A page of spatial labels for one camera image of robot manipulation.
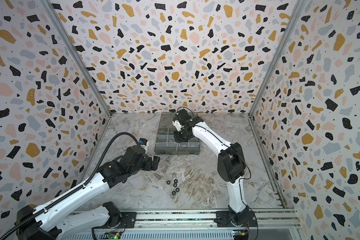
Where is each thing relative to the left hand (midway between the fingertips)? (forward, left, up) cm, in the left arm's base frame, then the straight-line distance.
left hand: (152, 156), depth 77 cm
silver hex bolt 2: (0, -4, -17) cm, 18 cm away
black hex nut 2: (-11, -12, -18) cm, 24 cm away
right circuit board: (-33, -43, -19) cm, 57 cm away
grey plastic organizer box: (+17, -4, -16) cm, 24 cm away
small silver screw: (-9, +1, -19) cm, 22 cm away
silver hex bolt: (+7, -6, -18) cm, 20 cm away
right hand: (+14, -10, -3) cm, 17 cm away
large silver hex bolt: (-4, -1, -18) cm, 18 cm away
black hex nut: (-7, -7, -18) cm, 21 cm away
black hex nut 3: (-13, -10, -19) cm, 25 cm away
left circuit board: (-32, +18, -18) cm, 41 cm away
